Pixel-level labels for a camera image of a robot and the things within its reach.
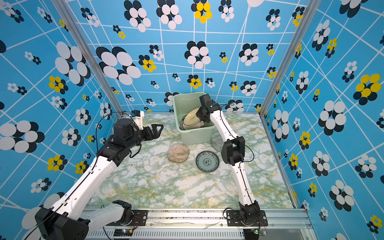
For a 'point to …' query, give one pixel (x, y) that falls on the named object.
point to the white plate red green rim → (183, 126)
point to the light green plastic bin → (183, 103)
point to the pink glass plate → (178, 153)
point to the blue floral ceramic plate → (207, 161)
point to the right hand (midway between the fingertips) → (200, 115)
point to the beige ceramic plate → (192, 121)
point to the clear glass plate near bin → (217, 142)
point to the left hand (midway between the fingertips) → (157, 126)
